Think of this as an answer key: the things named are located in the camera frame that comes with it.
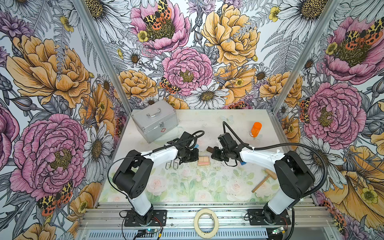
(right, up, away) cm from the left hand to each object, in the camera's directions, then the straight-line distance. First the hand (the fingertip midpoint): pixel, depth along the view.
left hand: (197, 162), depth 89 cm
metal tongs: (-15, -2, +3) cm, 15 cm away
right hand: (+9, +1, 0) cm, 9 cm away
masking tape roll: (+3, -27, -22) cm, 35 cm away
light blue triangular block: (0, +11, -10) cm, 15 cm away
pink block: (+4, -1, +1) cm, 4 cm away
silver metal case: (-26, +25, +7) cm, 37 cm away
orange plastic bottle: (+39, +19, +12) cm, 45 cm away
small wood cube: (+2, +2, 0) cm, 3 cm away
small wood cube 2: (+5, +2, +2) cm, 6 cm away
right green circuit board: (+39, -28, -18) cm, 51 cm away
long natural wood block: (+4, -2, +2) cm, 5 cm away
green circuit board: (-23, -29, -18) cm, 41 cm away
